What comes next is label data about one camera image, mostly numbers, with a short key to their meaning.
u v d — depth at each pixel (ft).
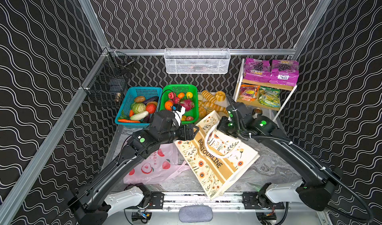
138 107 3.49
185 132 1.86
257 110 3.20
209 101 3.76
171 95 3.80
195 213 2.26
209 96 3.79
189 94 3.82
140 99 3.60
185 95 3.84
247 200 2.42
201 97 3.84
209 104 3.69
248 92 3.15
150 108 3.38
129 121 3.19
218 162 2.44
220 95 3.81
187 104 3.47
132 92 3.75
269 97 3.12
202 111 3.48
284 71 2.51
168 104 3.53
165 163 2.82
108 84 3.07
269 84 2.63
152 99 3.73
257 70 2.68
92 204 1.23
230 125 1.98
